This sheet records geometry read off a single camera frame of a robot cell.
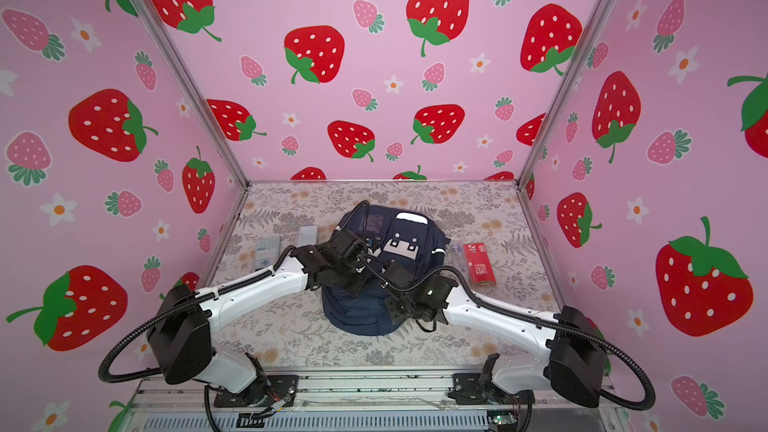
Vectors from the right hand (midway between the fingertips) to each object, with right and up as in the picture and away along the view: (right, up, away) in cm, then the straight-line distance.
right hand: (388, 306), depth 78 cm
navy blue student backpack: (+1, +17, +18) cm, 25 cm away
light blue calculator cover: (-29, +17, +25) cm, 42 cm away
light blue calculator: (-41, +12, +20) cm, 47 cm away
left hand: (-5, +6, +4) cm, 9 cm away
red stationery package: (+29, +7, +18) cm, 35 cm away
